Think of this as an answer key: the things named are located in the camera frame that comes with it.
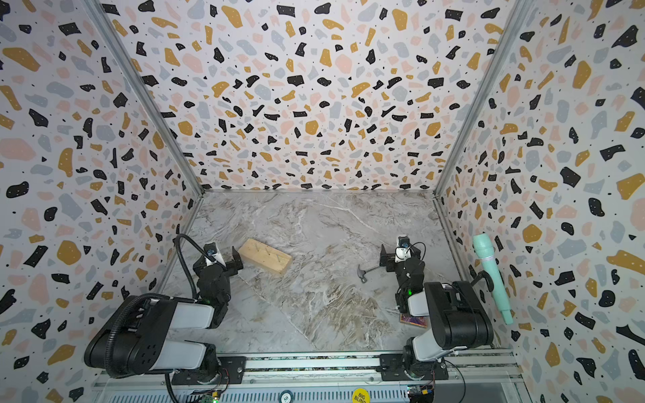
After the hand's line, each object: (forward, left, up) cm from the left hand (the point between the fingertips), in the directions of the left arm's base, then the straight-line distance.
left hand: (224, 251), depth 87 cm
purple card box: (-21, -67, -11) cm, 71 cm away
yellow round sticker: (-41, -45, -11) cm, 62 cm away
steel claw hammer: (-3, -48, -12) cm, 50 cm away
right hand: (+2, -63, -1) cm, 63 cm away
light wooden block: (+2, -12, -8) cm, 15 cm away
